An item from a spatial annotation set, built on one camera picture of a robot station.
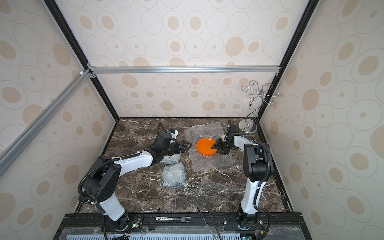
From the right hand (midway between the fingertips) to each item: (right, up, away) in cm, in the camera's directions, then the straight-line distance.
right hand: (220, 148), depth 99 cm
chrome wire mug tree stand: (+24, +17, +14) cm, 32 cm away
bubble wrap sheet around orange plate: (-13, -8, -4) cm, 16 cm away
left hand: (-19, +3, -12) cm, 22 cm away
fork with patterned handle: (-23, -33, -25) cm, 47 cm away
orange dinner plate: (-10, +1, +3) cm, 11 cm away
